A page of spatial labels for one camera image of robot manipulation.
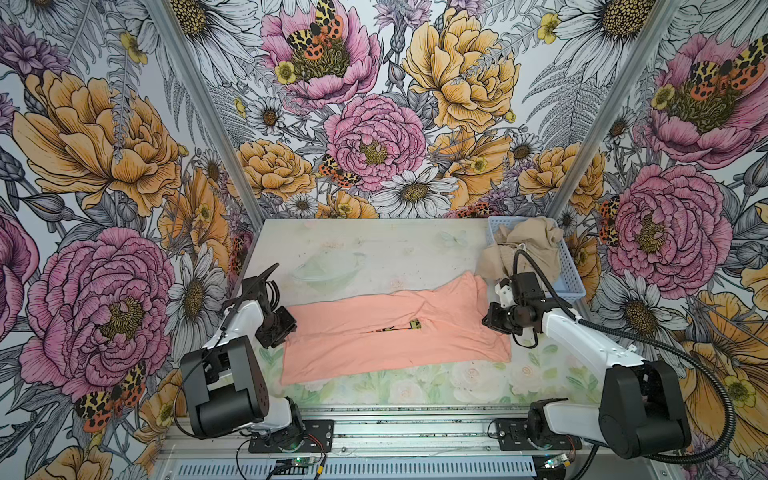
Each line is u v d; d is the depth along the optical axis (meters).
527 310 0.64
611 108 0.89
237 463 0.67
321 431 0.74
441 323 0.92
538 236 1.06
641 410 0.42
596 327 0.52
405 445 0.73
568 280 1.00
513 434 0.74
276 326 0.76
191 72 0.81
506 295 0.82
